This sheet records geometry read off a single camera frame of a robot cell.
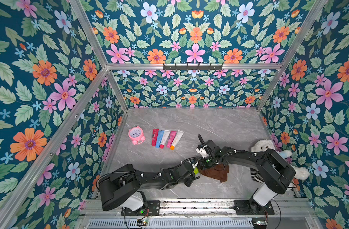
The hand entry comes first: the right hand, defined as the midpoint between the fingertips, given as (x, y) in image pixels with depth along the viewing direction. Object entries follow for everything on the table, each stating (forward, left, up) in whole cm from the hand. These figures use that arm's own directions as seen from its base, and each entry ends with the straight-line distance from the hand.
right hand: (199, 164), depth 87 cm
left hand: (-7, +2, -1) cm, 7 cm away
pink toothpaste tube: (+19, +19, 0) cm, 27 cm away
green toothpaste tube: (-5, +2, +3) cm, 6 cm away
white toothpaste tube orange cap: (+18, +15, 0) cm, 23 cm away
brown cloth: (-3, -12, -2) cm, 13 cm away
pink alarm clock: (+20, +45, +2) cm, 49 cm away
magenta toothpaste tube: (+22, +32, +1) cm, 39 cm away
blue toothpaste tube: (+19, +28, +1) cm, 34 cm away
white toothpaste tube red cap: (+20, +24, 0) cm, 31 cm away
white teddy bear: (-6, -55, +7) cm, 56 cm away
